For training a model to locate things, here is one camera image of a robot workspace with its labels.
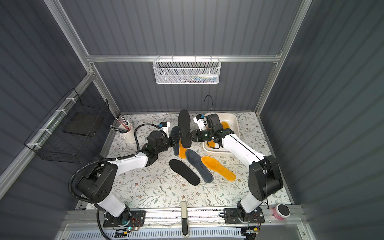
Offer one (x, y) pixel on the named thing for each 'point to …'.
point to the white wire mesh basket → (186, 71)
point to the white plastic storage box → (233, 119)
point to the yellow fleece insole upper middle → (182, 151)
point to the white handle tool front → (185, 225)
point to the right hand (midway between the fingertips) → (192, 136)
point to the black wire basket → (66, 131)
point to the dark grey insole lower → (195, 160)
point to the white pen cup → (129, 136)
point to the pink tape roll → (281, 211)
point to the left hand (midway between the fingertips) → (185, 136)
